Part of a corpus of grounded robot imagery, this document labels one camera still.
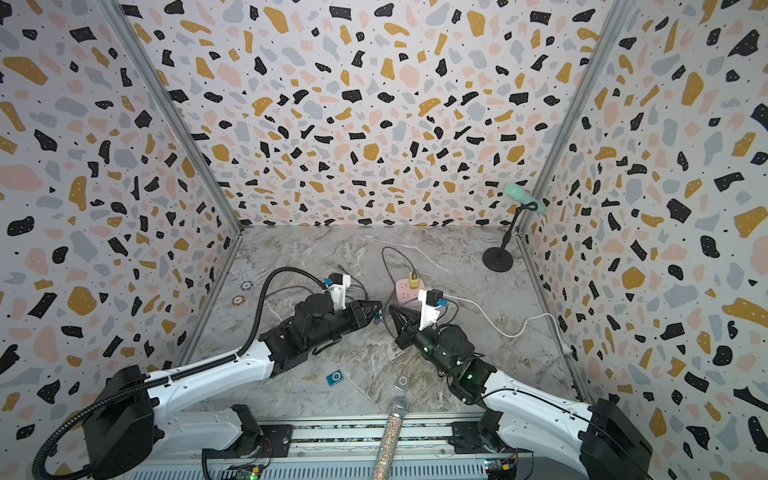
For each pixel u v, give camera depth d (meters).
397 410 0.75
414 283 0.98
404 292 1.00
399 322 0.71
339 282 0.71
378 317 0.74
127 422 0.39
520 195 0.86
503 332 0.94
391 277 1.06
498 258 1.13
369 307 0.77
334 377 0.83
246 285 1.03
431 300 0.63
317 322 0.58
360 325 0.66
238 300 1.00
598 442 0.42
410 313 0.68
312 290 1.03
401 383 0.83
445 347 0.55
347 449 0.73
